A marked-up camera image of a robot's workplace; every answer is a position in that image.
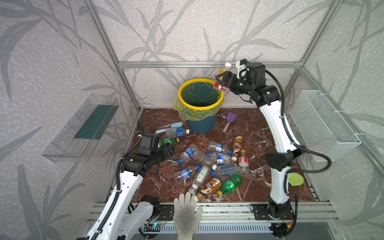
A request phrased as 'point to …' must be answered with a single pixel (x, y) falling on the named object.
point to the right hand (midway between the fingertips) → (222, 75)
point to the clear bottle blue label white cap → (176, 132)
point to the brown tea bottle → (212, 186)
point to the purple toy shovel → (231, 117)
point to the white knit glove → (186, 218)
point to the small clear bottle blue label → (215, 146)
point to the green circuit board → (152, 227)
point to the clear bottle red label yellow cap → (243, 163)
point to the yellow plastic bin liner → (188, 114)
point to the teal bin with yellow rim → (200, 94)
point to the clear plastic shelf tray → (77, 140)
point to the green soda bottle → (230, 185)
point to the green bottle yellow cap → (173, 141)
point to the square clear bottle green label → (202, 175)
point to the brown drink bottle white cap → (237, 146)
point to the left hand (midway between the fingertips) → (172, 146)
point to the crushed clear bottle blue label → (219, 158)
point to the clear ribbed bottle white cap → (203, 159)
